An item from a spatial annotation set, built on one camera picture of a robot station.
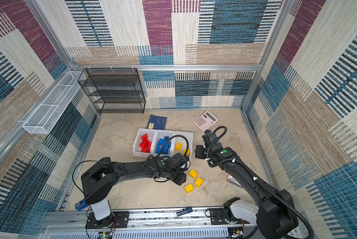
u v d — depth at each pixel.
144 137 1.00
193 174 0.84
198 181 0.83
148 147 0.96
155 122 1.12
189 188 0.81
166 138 1.02
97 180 0.46
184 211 0.74
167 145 0.96
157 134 0.99
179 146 0.99
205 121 1.11
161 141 1.00
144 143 0.96
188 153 0.78
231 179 0.85
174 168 0.68
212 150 0.62
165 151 0.96
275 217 0.39
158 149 0.95
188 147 0.76
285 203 0.38
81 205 0.76
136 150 0.96
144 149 0.94
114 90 1.09
